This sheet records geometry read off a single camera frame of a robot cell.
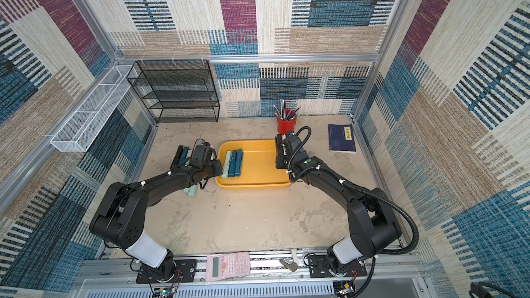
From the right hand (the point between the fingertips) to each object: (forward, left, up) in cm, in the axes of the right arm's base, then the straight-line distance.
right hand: (283, 159), depth 90 cm
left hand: (+1, +28, -5) cm, 28 cm away
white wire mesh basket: (+2, +70, +23) cm, 74 cm away
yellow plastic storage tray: (+3, +11, -10) cm, 15 cm away
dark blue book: (+20, -32, -11) cm, 40 cm away
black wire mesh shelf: (+38, +54, +8) cm, 66 cm away
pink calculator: (-38, +22, -10) cm, 45 cm away
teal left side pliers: (+8, +48, -8) cm, 49 cm away
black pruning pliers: (+7, +1, +3) cm, 7 cm away
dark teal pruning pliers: (+4, +20, -8) cm, 23 cm away
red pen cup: (+26, -2, -7) cm, 27 cm away
